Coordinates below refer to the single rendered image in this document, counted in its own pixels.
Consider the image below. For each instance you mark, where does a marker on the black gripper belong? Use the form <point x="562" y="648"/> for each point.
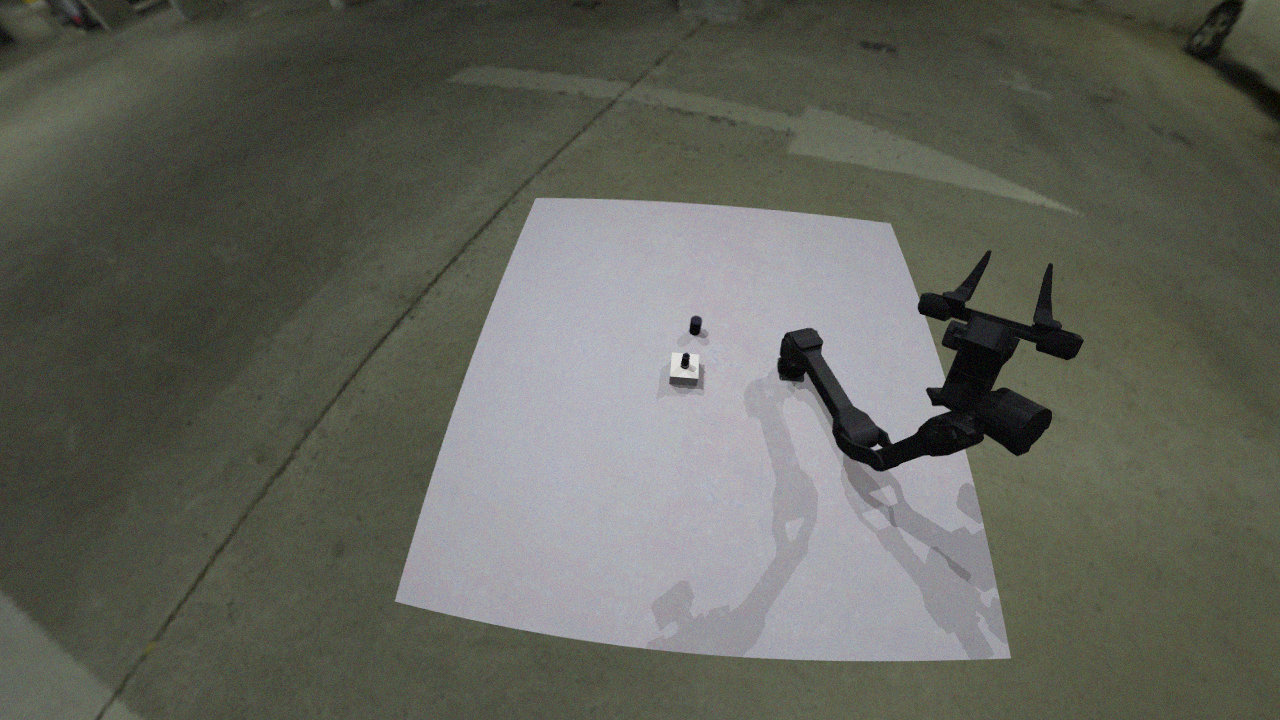
<point x="1046" y="331"/>

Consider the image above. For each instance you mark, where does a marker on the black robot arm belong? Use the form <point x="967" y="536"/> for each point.
<point x="1009" y="418"/>

